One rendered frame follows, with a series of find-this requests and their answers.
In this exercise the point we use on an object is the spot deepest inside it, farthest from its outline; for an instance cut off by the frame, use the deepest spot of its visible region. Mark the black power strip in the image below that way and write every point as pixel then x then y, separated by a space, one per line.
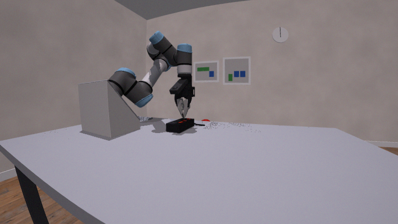
pixel 180 125

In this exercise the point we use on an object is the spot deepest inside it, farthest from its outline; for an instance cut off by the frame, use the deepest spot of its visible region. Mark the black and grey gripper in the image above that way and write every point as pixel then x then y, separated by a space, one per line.
pixel 188 92

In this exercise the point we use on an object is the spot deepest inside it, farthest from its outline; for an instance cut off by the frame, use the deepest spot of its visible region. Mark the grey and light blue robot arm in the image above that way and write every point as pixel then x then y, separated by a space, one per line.
pixel 140 92

